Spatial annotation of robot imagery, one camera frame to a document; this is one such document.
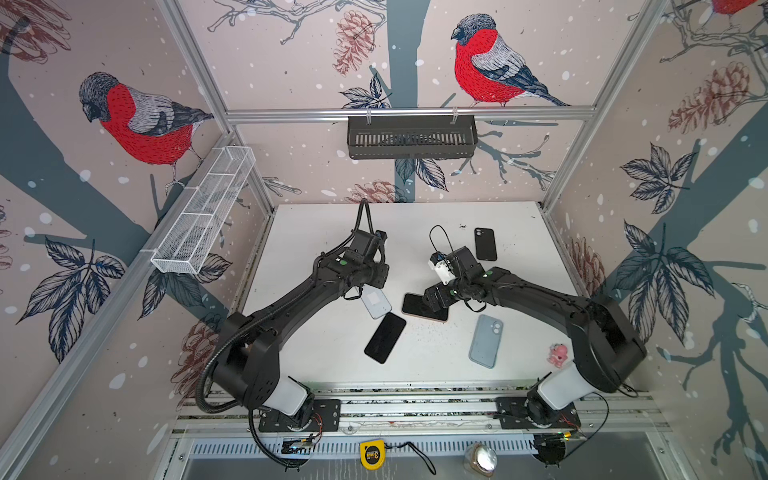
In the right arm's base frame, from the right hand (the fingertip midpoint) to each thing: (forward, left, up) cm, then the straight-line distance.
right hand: (434, 294), depth 89 cm
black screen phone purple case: (-12, +15, -5) cm, 20 cm away
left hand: (+2, +16, +9) cm, 18 cm away
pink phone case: (-1, +6, -5) cm, 8 cm away
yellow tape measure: (-39, +16, -4) cm, 43 cm away
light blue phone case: (-11, -15, -8) cm, 20 cm away
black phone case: (+23, -20, -6) cm, 31 cm away
